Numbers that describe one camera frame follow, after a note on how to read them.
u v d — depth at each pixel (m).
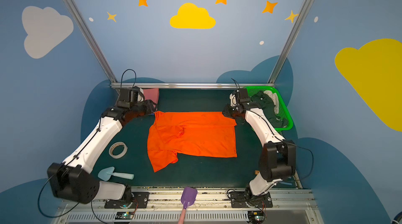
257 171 0.81
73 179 0.40
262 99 1.11
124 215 0.72
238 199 0.75
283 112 1.01
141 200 0.75
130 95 0.61
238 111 0.65
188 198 0.75
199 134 0.99
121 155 0.88
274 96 1.11
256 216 0.72
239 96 0.69
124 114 0.56
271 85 1.15
